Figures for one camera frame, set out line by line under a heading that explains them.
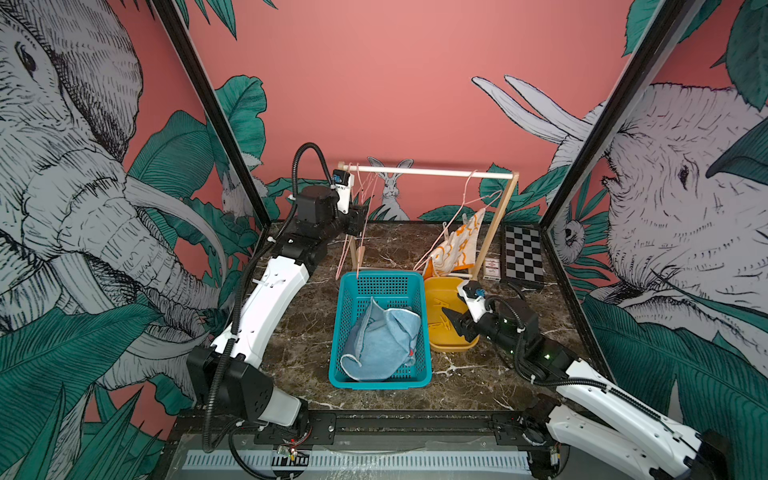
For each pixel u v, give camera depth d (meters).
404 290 0.98
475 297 0.62
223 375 0.39
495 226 0.82
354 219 0.66
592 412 0.50
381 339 0.84
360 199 1.21
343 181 0.62
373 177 1.06
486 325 0.64
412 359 0.82
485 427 0.75
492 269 1.05
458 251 0.95
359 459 0.70
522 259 1.07
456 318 0.66
